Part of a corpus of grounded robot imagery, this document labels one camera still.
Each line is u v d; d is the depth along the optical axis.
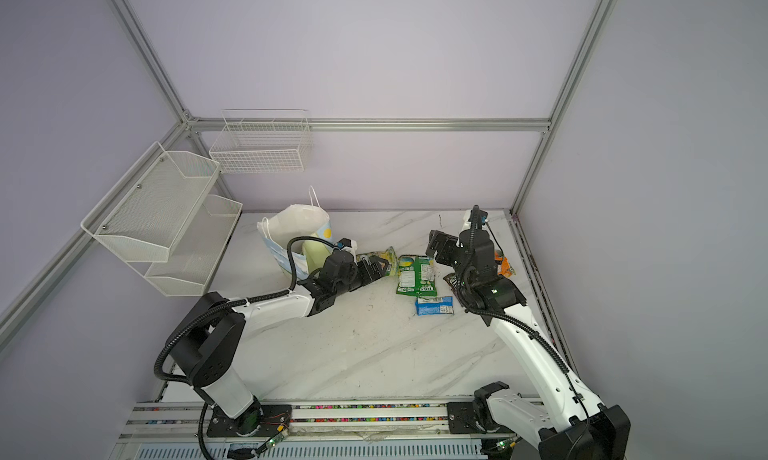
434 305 0.93
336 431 0.73
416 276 0.98
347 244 0.82
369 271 0.79
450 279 0.98
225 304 0.50
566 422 0.38
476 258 0.52
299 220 0.91
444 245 0.65
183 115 0.90
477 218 0.66
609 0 0.69
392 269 0.98
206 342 0.46
